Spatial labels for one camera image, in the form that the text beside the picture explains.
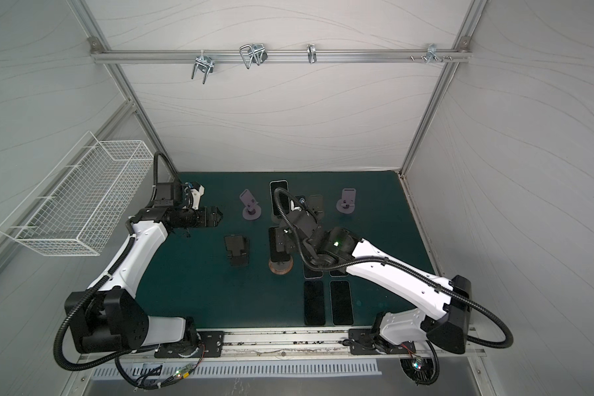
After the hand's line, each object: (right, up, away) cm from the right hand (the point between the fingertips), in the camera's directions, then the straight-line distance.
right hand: (295, 224), depth 72 cm
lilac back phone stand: (+21, +5, +32) cm, 39 cm away
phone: (-5, +8, +21) cm, 23 cm away
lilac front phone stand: (-19, +2, +30) cm, 36 cm away
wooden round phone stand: (-5, -18, +17) cm, 26 cm away
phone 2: (-7, -13, +14) cm, 21 cm away
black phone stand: (-21, -11, +14) cm, 28 cm away
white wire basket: (-62, +6, -3) cm, 62 cm away
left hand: (-29, +3, +12) cm, 32 cm away
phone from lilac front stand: (+14, -20, +17) cm, 30 cm away
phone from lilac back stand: (+6, -28, +10) cm, 31 cm away
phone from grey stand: (+15, -29, +12) cm, 35 cm away
